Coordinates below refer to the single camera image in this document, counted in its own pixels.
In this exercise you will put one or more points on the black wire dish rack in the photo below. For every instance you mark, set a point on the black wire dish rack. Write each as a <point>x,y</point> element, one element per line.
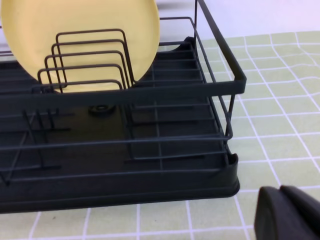
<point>165,138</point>

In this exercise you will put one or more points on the green checkered tablecloth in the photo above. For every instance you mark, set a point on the green checkered tablecloth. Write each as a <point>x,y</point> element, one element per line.
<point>276,125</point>

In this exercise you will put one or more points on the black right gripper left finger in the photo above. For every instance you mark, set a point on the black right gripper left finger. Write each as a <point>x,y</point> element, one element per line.
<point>276,218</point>

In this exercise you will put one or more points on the yellow round plate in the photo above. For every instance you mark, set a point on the yellow round plate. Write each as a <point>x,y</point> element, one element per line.
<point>83,45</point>

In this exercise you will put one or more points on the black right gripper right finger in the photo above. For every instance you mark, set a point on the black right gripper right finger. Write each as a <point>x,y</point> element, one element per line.
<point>307,206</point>

